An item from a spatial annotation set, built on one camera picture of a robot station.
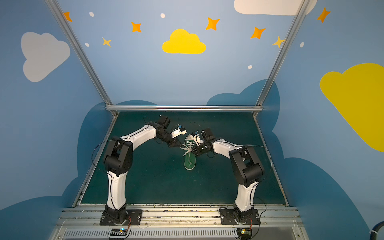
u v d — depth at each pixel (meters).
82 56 0.86
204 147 0.85
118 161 0.55
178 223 0.73
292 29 0.77
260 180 0.54
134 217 0.75
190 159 0.92
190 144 0.99
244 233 0.73
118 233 0.73
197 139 0.86
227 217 0.74
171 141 0.86
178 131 0.86
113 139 0.57
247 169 0.51
